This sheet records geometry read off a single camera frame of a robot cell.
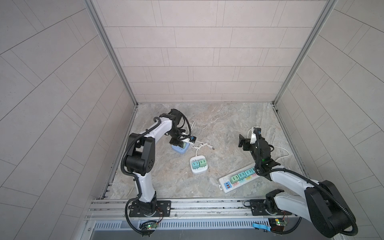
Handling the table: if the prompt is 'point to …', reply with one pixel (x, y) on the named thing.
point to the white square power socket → (201, 169)
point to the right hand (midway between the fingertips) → (245, 134)
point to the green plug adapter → (184, 145)
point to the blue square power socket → (180, 149)
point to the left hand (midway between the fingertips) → (186, 138)
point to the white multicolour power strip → (226, 185)
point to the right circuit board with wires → (277, 224)
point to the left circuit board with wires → (151, 224)
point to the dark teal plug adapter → (242, 175)
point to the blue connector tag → (261, 226)
